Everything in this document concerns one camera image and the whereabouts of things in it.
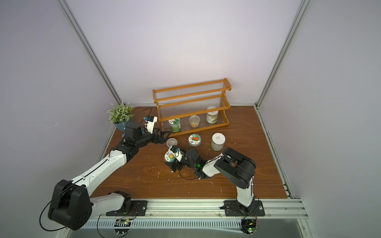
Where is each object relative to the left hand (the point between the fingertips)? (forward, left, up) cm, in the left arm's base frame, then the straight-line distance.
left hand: (166, 130), depth 81 cm
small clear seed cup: (+1, -1, -14) cm, 14 cm away
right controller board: (-41, -42, -19) cm, 62 cm away
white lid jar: (-1, -30, -10) cm, 32 cm away
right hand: (-9, -2, -12) cm, 15 cm away
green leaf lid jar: (+12, -2, -12) cm, 17 cm away
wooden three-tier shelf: (+21, -14, -3) cm, 25 cm away
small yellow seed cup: (+17, -15, -12) cm, 26 cm away
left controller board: (-41, +20, -23) cm, 51 cm away
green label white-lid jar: (+19, -28, -11) cm, 35 cm away
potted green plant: (+14, +33, -3) cm, 36 cm away
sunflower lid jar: (-10, -1, -12) cm, 16 cm away
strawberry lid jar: (+1, -16, -11) cm, 20 cm away
